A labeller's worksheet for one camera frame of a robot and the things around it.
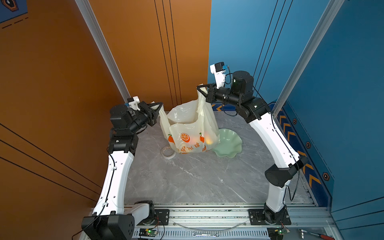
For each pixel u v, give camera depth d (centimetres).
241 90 47
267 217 65
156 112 59
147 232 71
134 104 61
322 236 68
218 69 53
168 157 94
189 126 68
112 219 37
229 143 101
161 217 74
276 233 70
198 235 70
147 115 57
